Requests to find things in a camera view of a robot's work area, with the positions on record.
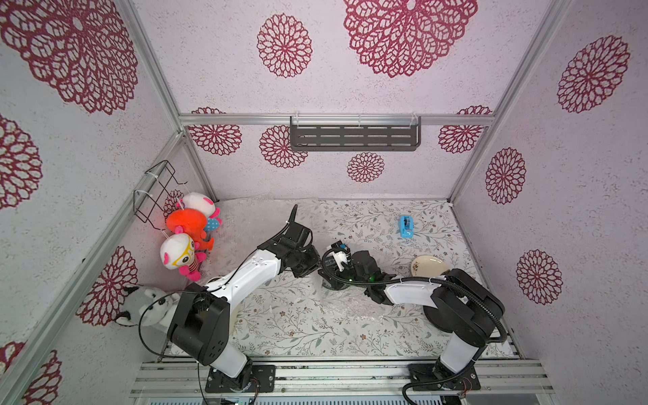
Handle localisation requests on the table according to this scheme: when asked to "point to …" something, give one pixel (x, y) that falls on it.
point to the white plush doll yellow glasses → (178, 251)
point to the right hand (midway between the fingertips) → (318, 269)
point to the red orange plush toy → (191, 223)
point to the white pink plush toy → (205, 203)
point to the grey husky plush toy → (143, 305)
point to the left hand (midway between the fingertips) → (323, 265)
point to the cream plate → (429, 266)
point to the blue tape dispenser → (407, 226)
